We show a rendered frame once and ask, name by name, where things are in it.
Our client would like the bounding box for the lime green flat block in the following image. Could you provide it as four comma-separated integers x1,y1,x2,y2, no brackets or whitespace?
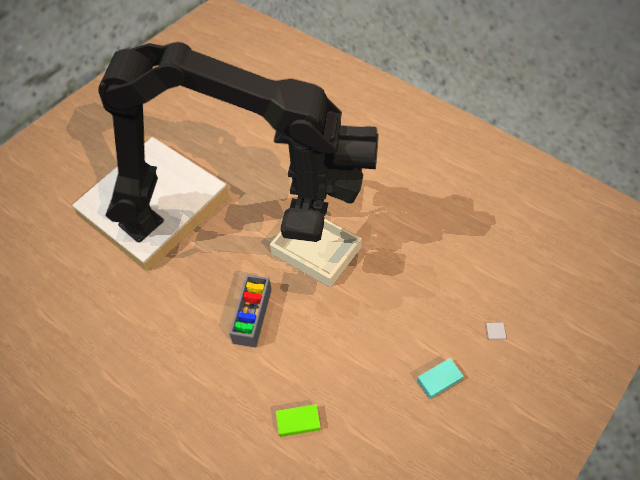
277,404,321,437

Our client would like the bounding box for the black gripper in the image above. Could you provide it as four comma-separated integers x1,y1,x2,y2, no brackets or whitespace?
281,153,334,242

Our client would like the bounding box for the blue fuse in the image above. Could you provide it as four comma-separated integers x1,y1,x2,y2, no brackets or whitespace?
237,312,256,324

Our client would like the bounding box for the turquoise rectangular block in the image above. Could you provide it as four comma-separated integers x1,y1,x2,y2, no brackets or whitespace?
417,359,464,399

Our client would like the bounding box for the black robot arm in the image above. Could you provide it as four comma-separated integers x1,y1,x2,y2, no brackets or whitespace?
98,42,379,243

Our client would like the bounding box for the small white square tile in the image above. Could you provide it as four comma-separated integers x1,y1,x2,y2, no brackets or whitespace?
486,323,506,340

